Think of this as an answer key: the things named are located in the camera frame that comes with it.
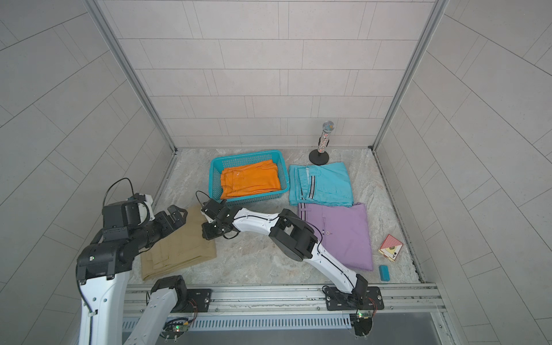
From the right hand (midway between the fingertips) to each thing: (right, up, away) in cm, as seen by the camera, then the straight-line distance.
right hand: (206, 236), depth 87 cm
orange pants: (+16, +22, +13) cm, 30 cm away
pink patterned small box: (+73, -2, -6) cm, 73 cm away
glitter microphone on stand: (+51, +34, +24) cm, 65 cm away
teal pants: (+49, +20, +12) cm, 55 cm away
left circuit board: (-1, -20, -22) cm, 30 cm away
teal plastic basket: (0, +29, +12) cm, 31 cm away
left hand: (0, +14, -19) cm, 23 cm away
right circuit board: (+58, -22, -19) cm, 64 cm away
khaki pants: (-8, -2, -5) cm, 10 cm away
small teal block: (+68, -9, -11) cm, 70 cm away
